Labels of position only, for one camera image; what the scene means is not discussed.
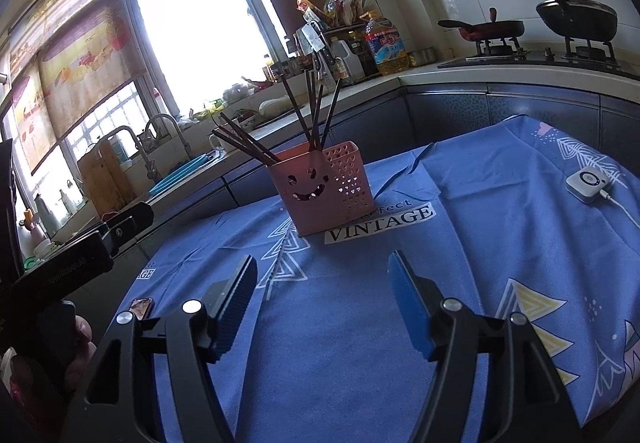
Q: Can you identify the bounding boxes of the chrome kitchen faucet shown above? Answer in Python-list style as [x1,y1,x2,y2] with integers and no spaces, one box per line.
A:
[96,124,162,182]

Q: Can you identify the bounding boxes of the yellow cooking oil bottle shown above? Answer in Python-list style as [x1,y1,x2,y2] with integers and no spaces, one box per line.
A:
[363,12,410,75]

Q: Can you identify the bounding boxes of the wooden cutting board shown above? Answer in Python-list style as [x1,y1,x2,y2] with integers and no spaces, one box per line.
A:
[77,141,137,217]

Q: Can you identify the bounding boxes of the dark brown chopstick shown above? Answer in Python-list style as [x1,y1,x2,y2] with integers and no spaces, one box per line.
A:
[281,75,314,152]
[220,112,280,164]
[319,78,343,151]
[214,128,273,166]
[309,70,324,151]
[213,125,280,166]

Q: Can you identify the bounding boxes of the person's hand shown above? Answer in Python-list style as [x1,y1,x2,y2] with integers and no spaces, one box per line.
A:
[4,315,96,432]

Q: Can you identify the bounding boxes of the white jug bottle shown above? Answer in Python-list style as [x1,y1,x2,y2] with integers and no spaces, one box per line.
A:
[332,38,366,84]

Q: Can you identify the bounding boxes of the pink perforated utensil holder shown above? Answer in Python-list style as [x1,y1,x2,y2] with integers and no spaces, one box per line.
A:
[268,141,375,237]

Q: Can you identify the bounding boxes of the dark condiment rack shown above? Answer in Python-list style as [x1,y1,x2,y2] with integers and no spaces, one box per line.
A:
[321,23,381,84]

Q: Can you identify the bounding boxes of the white charging cable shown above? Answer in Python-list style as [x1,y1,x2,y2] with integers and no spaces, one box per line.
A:
[598,190,640,230]

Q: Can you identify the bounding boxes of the small white square device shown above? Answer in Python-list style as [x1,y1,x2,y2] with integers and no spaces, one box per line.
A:
[565,167,611,204]

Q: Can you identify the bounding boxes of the snack packets on rack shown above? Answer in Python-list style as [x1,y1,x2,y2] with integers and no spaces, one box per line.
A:
[296,0,380,29]

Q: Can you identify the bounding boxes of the black wok with lid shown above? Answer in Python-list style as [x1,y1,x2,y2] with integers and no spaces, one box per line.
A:
[536,0,618,42]

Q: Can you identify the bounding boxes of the white plastic bag bundle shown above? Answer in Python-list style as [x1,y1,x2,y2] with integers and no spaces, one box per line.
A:
[258,96,293,119]

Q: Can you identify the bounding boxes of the black gas stove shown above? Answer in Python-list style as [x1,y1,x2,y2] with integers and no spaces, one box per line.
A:
[438,38,639,80]

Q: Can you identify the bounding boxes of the printed roller blind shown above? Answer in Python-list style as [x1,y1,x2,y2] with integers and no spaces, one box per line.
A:
[8,0,144,172]

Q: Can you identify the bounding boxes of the white floral mug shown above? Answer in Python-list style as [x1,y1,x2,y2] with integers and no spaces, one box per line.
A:
[208,131,235,154]

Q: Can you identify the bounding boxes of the red frying pan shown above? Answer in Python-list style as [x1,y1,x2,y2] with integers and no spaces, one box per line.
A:
[438,7,525,42]

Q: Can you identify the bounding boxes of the blue patterned tablecloth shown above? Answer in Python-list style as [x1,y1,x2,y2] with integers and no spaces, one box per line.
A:
[127,117,639,442]

